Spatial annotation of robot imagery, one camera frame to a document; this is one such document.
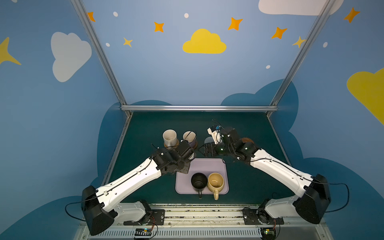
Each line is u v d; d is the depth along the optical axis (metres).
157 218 0.74
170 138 0.99
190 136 1.01
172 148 0.55
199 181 0.84
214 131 0.70
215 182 0.86
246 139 1.05
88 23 0.74
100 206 0.38
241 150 0.57
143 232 0.73
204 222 0.73
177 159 0.54
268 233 0.73
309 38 0.80
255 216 0.75
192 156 0.58
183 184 0.87
